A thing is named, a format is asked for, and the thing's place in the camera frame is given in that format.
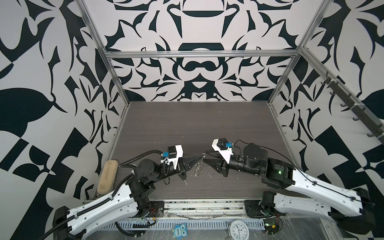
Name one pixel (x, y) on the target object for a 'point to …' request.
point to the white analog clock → (238, 230)
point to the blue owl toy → (180, 231)
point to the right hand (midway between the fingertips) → (206, 156)
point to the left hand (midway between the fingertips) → (202, 153)
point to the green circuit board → (271, 227)
